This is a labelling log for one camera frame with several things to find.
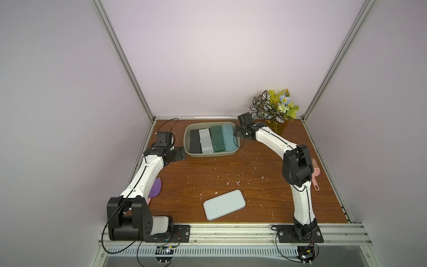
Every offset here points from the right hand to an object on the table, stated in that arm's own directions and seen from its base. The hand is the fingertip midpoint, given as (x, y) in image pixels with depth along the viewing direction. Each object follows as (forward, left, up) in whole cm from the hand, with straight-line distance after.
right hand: (240, 129), depth 98 cm
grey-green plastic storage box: (+9, +26, -7) cm, 28 cm away
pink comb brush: (-21, -43, -13) cm, 50 cm away
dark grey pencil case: (-3, +29, -10) cm, 31 cm away
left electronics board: (-61, +36, -16) cm, 73 cm away
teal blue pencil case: (+5, +7, -9) cm, 13 cm away
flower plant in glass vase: (+6, -19, +11) cm, 23 cm away
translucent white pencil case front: (-2, +22, -9) cm, 24 cm away
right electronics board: (-59, -26, -14) cm, 66 cm away
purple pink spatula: (-33, +47, -13) cm, 59 cm away
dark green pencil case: (0, +14, -9) cm, 17 cm away
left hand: (-19, +34, +2) cm, 39 cm away
